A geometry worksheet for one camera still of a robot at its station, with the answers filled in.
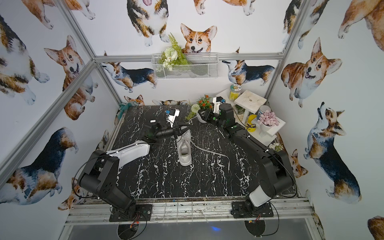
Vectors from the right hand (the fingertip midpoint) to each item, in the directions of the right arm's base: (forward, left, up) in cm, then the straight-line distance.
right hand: (205, 106), depth 82 cm
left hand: (-8, +8, -3) cm, 12 cm away
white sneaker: (-13, +13, -21) cm, 28 cm away
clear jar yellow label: (+20, -20, -5) cm, 28 cm away
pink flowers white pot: (-7, -33, -4) cm, 34 cm away
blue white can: (+2, -33, -5) cm, 34 cm away
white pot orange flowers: (+17, +2, -14) cm, 22 cm away
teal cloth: (+27, +66, -26) cm, 76 cm away
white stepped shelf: (+6, -25, -7) cm, 27 cm away
